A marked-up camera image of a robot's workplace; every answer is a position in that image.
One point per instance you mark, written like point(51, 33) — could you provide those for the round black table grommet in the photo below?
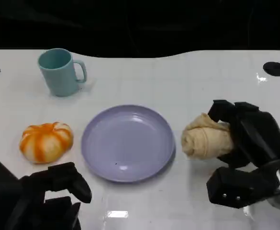
point(273, 69)

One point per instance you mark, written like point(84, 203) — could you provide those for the pale green mug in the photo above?
point(58, 76)

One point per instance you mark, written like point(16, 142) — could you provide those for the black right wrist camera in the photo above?
point(240, 189)

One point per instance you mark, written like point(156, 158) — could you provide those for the orange and white bread roll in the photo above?
point(46, 142)

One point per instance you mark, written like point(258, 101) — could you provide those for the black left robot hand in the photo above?
point(10, 203)

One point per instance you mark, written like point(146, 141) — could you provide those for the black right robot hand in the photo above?
point(257, 136)

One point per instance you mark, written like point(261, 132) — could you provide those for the lilac plate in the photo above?
point(127, 143)

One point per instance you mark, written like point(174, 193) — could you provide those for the beige towel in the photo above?
point(204, 141)

